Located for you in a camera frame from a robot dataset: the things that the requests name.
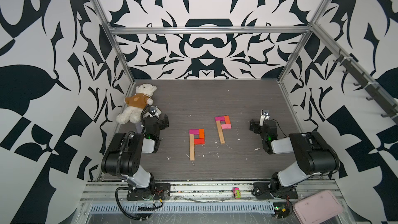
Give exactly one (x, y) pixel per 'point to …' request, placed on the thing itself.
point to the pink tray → (317, 208)
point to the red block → (199, 141)
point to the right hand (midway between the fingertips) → (260, 117)
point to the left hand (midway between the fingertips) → (154, 113)
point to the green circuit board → (281, 210)
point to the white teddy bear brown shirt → (136, 103)
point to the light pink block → (225, 126)
